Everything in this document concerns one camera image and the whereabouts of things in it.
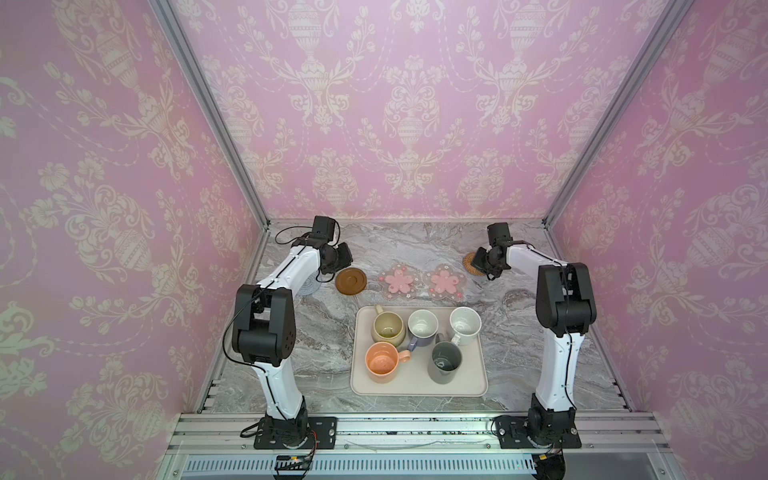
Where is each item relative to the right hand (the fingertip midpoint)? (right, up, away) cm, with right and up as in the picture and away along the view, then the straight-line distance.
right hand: (479, 263), depth 106 cm
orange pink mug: (-34, -27, -22) cm, 49 cm away
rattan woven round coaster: (-4, 0, -3) cm, 5 cm away
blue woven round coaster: (-59, -7, -4) cm, 60 cm away
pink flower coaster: (-28, -7, -3) cm, 29 cm away
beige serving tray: (-25, -32, -23) cm, 46 cm away
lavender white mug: (-22, -18, -16) cm, 33 cm away
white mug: (-9, -18, -15) cm, 25 cm away
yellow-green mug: (-32, -19, -15) cm, 40 cm away
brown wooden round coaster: (-45, -6, -3) cm, 46 cm away
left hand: (-44, +2, -11) cm, 46 cm away
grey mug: (-16, -27, -23) cm, 39 cm away
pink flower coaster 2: (-13, -7, -3) cm, 15 cm away
